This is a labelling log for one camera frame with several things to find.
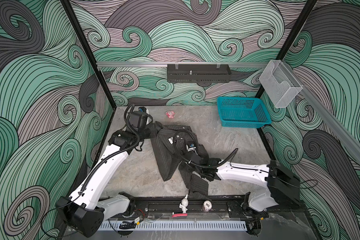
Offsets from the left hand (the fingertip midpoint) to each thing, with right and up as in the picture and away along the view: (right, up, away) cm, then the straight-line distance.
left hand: (153, 126), depth 74 cm
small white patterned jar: (+26, -38, -5) cm, 46 cm away
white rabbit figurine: (+15, -39, -2) cm, 42 cm away
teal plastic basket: (+65, +9, +44) cm, 79 cm away
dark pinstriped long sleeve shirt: (+10, -11, +7) cm, 17 cm away
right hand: (+17, -20, +9) cm, 28 cm away
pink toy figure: (+7, +7, +37) cm, 38 cm away
